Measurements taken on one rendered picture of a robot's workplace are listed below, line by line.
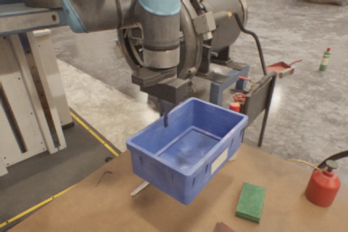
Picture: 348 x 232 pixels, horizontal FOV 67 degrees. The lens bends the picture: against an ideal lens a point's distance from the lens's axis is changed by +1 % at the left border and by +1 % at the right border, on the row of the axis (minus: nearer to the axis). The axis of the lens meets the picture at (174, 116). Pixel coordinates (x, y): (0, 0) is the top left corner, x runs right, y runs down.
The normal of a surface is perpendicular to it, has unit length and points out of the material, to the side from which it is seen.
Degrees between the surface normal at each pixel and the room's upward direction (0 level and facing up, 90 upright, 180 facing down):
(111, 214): 0
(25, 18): 90
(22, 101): 90
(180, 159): 0
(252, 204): 0
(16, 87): 90
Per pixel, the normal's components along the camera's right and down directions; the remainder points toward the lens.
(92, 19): 0.46, 0.61
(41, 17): 0.67, 0.39
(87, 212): 0.00, -0.85
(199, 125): -0.62, 0.42
